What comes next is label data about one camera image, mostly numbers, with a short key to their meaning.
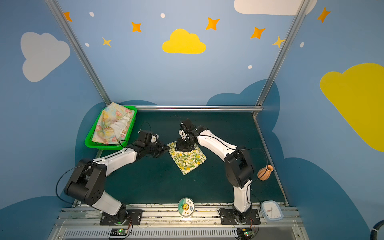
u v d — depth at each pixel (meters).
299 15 0.72
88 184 0.45
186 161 0.91
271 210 0.75
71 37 0.78
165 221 0.74
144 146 0.72
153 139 0.76
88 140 0.95
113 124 1.08
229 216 0.75
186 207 0.70
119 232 0.70
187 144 0.76
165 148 0.86
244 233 0.71
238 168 0.49
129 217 0.73
